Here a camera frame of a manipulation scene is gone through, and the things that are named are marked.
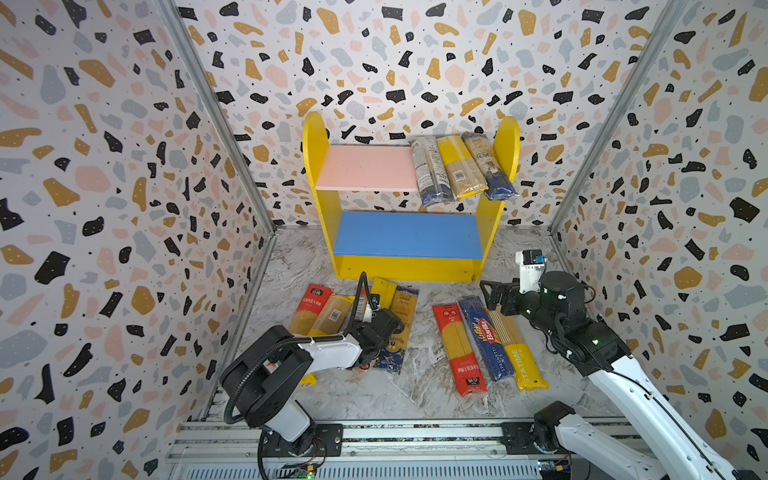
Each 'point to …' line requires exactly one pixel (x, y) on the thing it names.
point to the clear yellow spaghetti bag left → (330, 322)
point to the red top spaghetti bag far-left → (309, 309)
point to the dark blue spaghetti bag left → (403, 307)
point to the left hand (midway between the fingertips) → (378, 323)
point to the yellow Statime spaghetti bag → (524, 365)
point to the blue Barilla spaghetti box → (494, 353)
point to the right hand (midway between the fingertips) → (494, 277)
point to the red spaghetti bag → (464, 365)
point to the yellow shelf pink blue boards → (400, 245)
